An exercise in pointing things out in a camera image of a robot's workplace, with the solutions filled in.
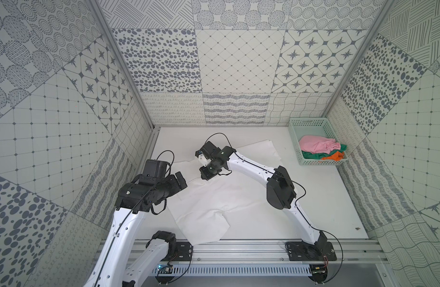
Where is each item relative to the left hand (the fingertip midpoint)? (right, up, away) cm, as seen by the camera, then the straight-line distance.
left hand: (173, 181), depth 70 cm
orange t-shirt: (+81, +8, +23) cm, 84 cm away
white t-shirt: (+11, -17, +16) cm, 25 cm away
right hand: (+11, -2, +19) cm, 21 cm away
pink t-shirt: (+71, +15, +31) cm, 79 cm away
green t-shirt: (+71, +9, +23) cm, 75 cm away
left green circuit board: (-4, -36, +1) cm, 36 cm away
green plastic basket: (+71, +26, +48) cm, 90 cm away
